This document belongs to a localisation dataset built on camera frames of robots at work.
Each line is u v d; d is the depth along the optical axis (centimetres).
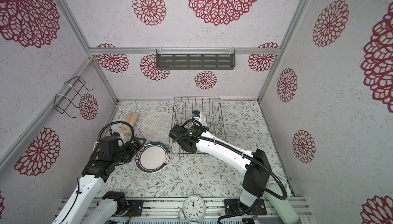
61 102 72
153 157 91
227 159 46
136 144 70
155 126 106
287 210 70
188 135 52
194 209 70
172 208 75
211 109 113
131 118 105
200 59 92
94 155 58
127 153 68
